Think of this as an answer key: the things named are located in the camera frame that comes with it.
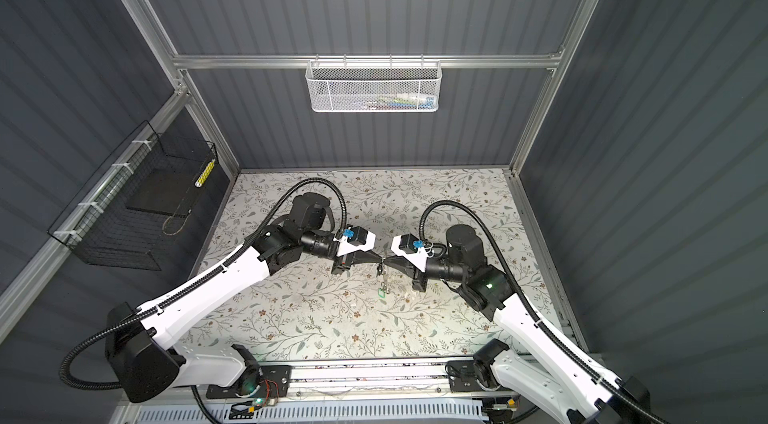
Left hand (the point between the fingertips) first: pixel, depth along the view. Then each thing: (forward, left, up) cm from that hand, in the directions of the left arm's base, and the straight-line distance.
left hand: (382, 254), depth 68 cm
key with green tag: (-3, 0, -14) cm, 14 cm away
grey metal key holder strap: (-3, 0, -10) cm, 11 cm away
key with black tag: (-2, 0, -2) cm, 3 cm away
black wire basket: (+7, +62, +5) cm, 63 cm away
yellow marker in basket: (+26, +48, +2) cm, 55 cm away
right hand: (-1, -2, -1) cm, 3 cm away
